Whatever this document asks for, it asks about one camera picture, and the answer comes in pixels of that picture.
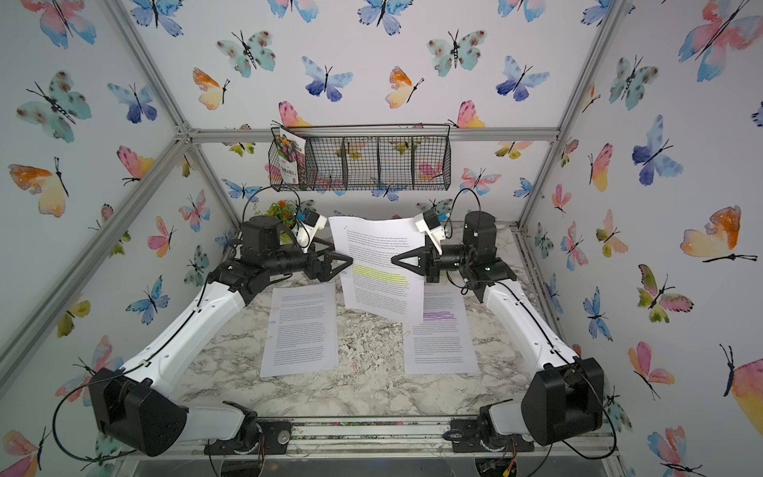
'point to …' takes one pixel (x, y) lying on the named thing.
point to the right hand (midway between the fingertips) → (399, 259)
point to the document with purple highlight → (443, 344)
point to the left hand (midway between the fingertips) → (343, 251)
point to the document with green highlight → (372, 283)
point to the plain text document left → (301, 333)
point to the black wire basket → (370, 156)
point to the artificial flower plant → (285, 211)
